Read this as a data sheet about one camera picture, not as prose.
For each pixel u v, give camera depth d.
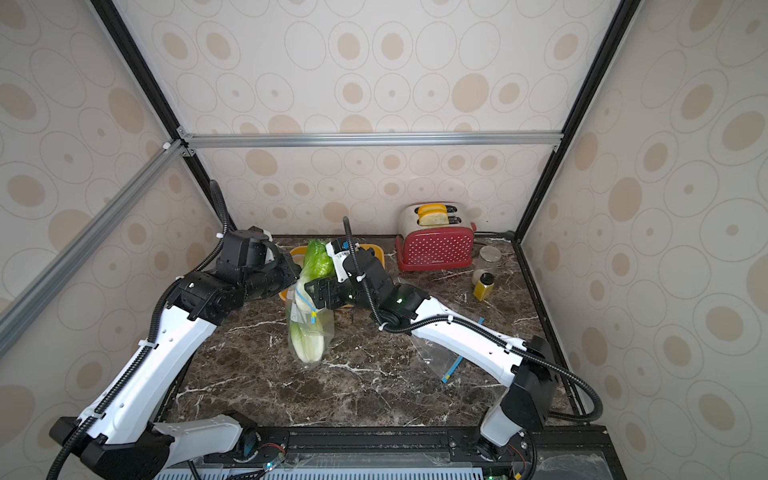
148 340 0.41
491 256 0.97
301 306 0.69
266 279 0.56
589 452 0.73
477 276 1.03
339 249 0.60
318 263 0.67
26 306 0.52
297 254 0.64
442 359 0.87
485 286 0.97
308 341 0.83
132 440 0.39
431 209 1.00
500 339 0.44
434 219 1.00
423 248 1.00
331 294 0.60
